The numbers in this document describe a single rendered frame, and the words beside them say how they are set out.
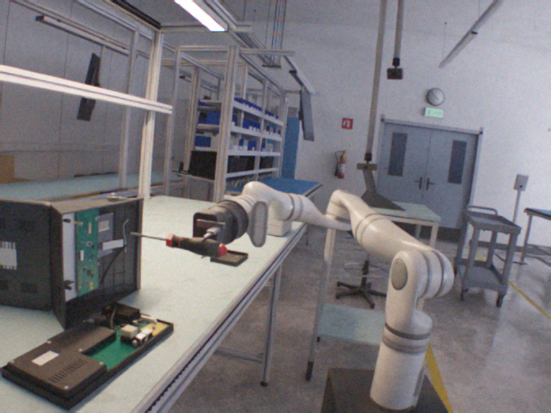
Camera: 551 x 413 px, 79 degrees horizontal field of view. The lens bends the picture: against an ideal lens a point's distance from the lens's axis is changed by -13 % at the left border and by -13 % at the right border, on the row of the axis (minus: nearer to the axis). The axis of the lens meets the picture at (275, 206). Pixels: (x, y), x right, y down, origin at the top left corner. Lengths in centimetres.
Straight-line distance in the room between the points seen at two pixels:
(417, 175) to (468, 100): 167
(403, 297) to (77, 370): 54
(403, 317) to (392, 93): 665
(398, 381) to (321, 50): 695
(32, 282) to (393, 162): 680
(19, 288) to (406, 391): 77
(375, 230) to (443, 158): 653
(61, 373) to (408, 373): 59
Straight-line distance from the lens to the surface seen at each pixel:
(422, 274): 70
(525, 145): 778
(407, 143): 725
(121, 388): 57
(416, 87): 732
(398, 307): 73
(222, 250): 56
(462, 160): 744
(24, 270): 79
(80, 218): 70
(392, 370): 78
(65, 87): 153
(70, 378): 56
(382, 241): 85
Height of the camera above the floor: 134
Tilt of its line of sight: 9 degrees down
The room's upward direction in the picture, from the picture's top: 6 degrees clockwise
